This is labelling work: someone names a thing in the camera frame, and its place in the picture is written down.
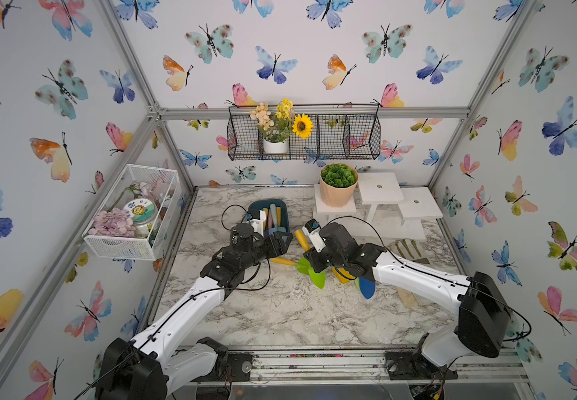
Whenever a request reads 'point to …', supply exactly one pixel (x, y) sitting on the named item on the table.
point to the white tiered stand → (380, 207)
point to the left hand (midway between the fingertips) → (289, 236)
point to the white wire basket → (159, 190)
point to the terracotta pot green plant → (338, 183)
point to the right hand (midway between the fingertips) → (308, 251)
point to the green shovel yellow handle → (265, 222)
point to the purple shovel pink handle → (270, 222)
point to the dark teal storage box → (264, 203)
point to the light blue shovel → (273, 231)
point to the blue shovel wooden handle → (367, 287)
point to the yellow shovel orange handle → (280, 228)
